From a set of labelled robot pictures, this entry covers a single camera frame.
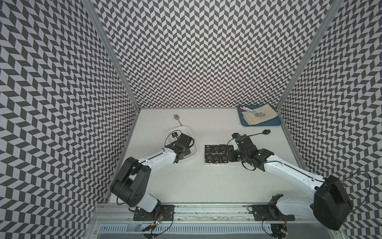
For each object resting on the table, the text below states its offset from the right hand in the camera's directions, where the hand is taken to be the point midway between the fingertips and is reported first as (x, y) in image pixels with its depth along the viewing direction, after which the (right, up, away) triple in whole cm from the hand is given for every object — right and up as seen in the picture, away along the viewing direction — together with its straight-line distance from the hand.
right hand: (228, 156), depth 83 cm
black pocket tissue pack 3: (-1, +2, +10) cm, 10 cm away
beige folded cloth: (+25, +22, +29) cm, 44 cm away
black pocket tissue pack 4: (-1, +6, -10) cm, 11 cm away
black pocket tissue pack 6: (-6, -3, +7) cm, 10 cm away
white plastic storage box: (-30, +12, -2) cm, 33 cm away
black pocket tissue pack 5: (-11, -3, +7) cm, 13 cm away
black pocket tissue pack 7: (-1, -3, +7) cm, 7 cm away
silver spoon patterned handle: (-33, +23, +29) cm, 50 cm away
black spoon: (+30, +13, +18) cm, 37 cm away
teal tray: (+40, +20, +24) cm, 51 cm away
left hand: (-26, +2, +8) cm, 28 cm away
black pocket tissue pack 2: (-6, +2, +10) cm, 12 cm away
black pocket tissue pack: (-10, +2, +10) cm, 15 cm away
